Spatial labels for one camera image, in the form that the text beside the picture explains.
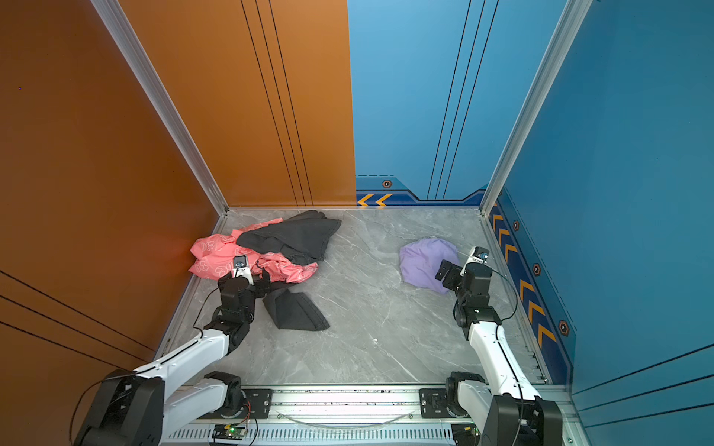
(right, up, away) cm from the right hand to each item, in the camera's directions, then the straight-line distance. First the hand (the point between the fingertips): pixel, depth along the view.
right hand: (453, 265), depth 85 cm
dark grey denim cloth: (-50, +8, +12) cm, 52 cm away
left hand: (-64, -1, +1) cm, 64 cm away
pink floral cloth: (-80, +1, +11) cm, 81 cm away
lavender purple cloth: (-8, 0, +12) cm, 14 cm away
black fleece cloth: (-50, -15, +4) cm, 53 cm away
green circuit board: (-62, -41, -14) cm, 76 cm away
